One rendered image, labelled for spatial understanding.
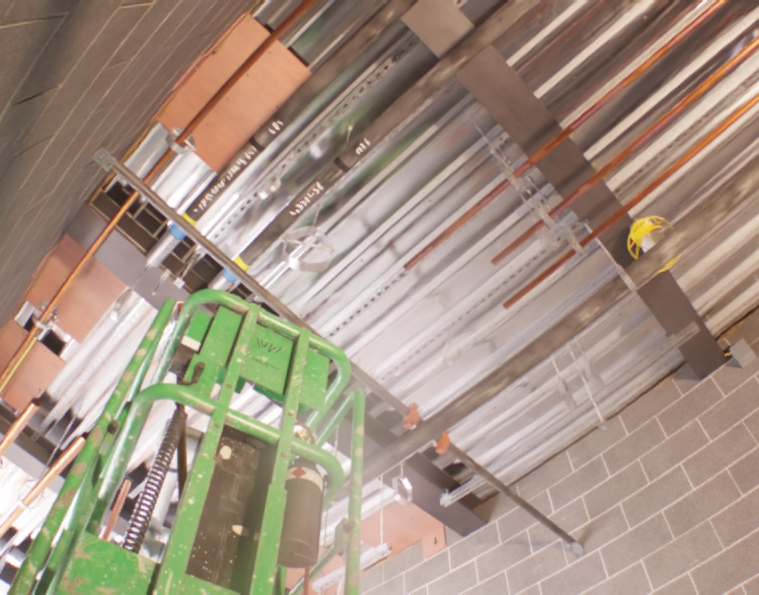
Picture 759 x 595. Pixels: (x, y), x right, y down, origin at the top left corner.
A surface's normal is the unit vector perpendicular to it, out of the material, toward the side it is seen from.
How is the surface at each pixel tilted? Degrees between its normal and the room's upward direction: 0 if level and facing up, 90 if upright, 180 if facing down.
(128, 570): 90
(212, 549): 90
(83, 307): 180
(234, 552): 90
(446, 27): 180
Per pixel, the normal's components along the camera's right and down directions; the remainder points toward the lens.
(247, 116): 0.00, 0.49
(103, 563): 0.50, -0.76
